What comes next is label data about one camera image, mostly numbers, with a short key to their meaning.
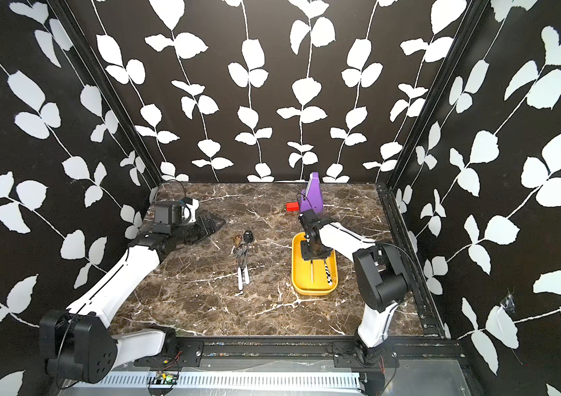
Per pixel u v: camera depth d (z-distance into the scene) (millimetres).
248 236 1007
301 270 907
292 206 1086
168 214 625
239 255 954
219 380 701
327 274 904
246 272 904
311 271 904
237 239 1012
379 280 482
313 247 801
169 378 713
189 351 734
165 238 598
